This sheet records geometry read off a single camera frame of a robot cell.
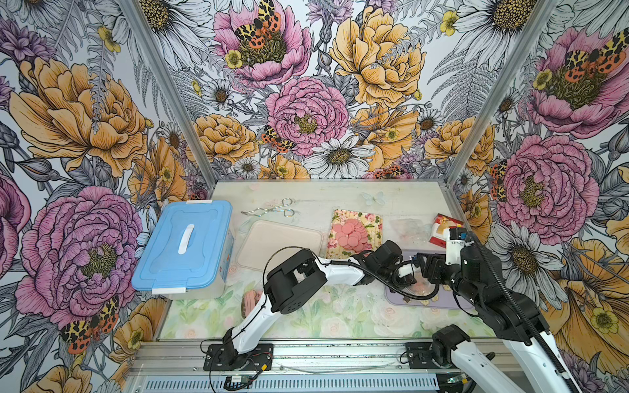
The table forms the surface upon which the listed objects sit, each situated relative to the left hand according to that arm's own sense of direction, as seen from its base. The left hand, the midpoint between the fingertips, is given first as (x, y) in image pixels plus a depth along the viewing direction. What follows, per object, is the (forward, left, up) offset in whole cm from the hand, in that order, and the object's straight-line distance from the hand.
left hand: (410, 283), depth 85 cm
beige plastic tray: (+21, +54, -6) cm, 58 cm away
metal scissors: (+41, +46, -4) cm, 62 cm away
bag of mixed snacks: (-2, -3, +1) cm, 4 cm away
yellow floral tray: (+27, +8, -4) cm, 28 cm away
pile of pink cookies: (+22, +17, -3) cm, 28 cm away
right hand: (-2, +2, +19) cm, 19 cm away
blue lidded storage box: (+6, +73, +13) cm, 74 cm away
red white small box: (+25, -19, 0) cm, 32 cm away
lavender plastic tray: (-11, +10, +22) cm, 26 cm away
